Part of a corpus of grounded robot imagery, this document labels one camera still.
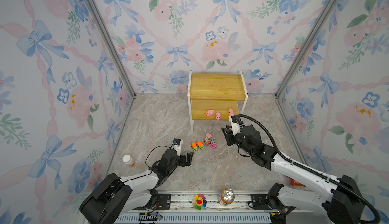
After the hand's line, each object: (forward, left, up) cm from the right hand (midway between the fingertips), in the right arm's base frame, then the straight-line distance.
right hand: (224, 126), depth 79 cm
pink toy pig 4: (+11, -5, -2) cm, 13 cm away
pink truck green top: (0, +8, -18) cm, 19 cm away
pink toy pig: (+4, +7, -18) cm, 19 cm away
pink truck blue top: (-1, +4, -18) cm, 18 cm away
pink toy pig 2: (+10, +7, -1) cm, 13 cm away
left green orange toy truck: (-2, +16, -18) cm, 24 cm away
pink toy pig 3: (+8, +3, -2) cm, 9 cm away
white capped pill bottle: (-14, +50, -12) cm, 54 cm away
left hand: (-6, +20, -16) cm, 26 cm away
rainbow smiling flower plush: (-31, +13, -19) cm, 39 cm away
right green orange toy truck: (-2, +13, -17) cm, 21 cm away
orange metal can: (-30, +1, -9) cm, 32 cm away
